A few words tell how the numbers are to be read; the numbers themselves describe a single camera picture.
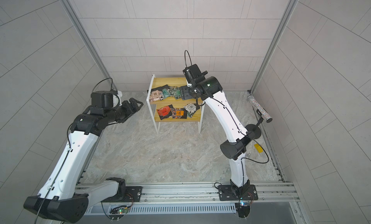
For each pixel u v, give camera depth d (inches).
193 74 20.4
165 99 27.8
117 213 25.7
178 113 33.3
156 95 28.2
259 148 16.9
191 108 34.1
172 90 29.1
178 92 28.8
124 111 23.4
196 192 28.5
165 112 33.3
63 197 14.1
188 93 25.3
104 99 19.7
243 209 26.6
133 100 24.1
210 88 18.7
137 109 23.6
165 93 28.5
